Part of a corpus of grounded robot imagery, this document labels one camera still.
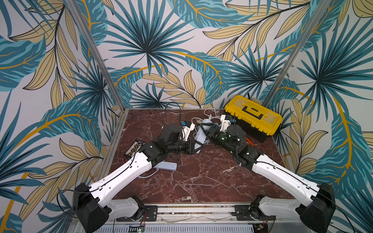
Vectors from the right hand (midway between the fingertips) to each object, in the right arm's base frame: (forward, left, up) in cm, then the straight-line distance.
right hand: (200, 126), depth 70 cm
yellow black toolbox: (+15, -40, -16) cm, 45 cm away
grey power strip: (-7, +19, -28) cm, 34 cm away
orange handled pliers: (+10, -37, -31) cm, 49 cm away
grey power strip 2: (-5, 0, 0) cm, 5 cm away
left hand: (-9, +1, -5) cm, 10 cm away
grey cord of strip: (-11, +28, -30) cm, 43 cm away
